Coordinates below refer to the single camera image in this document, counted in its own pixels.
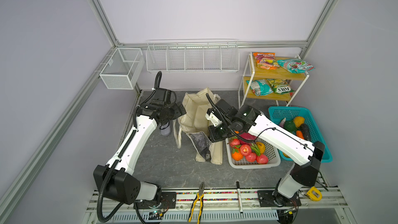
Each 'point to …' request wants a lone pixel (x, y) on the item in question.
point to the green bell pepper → (289, 125)
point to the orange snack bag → (266, 60)
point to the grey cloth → (165, 129)
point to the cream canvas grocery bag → (193, 118)
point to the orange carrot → (299, 134)
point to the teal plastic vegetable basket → (277, 113)
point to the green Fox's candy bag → (280, 86)
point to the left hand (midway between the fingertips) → (179, 114)
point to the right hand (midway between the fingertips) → (208, 140)
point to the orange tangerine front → (237, 156)
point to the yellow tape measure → (314, 194)
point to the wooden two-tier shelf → (252, 72)
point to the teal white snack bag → (260, 87)
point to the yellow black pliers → (200, 196)
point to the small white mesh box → (123, 69)
